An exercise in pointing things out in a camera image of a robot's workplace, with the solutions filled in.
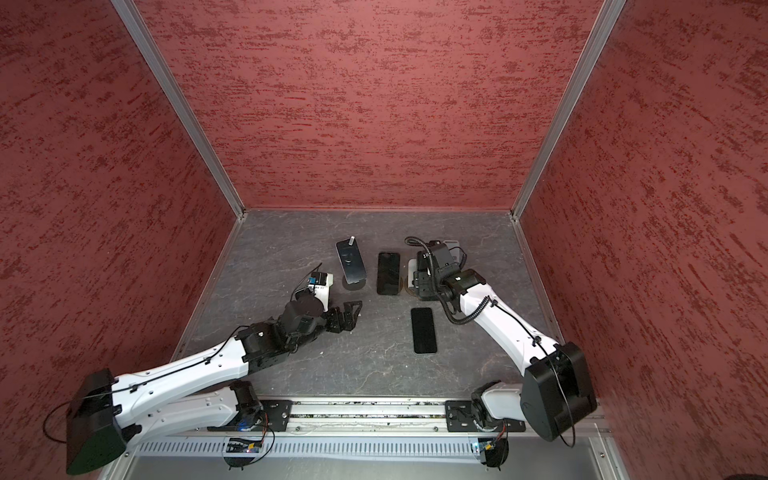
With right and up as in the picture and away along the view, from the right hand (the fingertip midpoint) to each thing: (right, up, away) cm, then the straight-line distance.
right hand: (426, 286), depth 85 cm
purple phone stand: (+5, +11, -18) cm, 22 cm away
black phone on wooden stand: (-11, +3, +9) cm, 15 cm away
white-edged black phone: (0, -14, +6) cm, 15 cm away
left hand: (-22, -5, -7) cm, 23 cm away
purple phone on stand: (-23, +7, +10) cm, 26 cm away
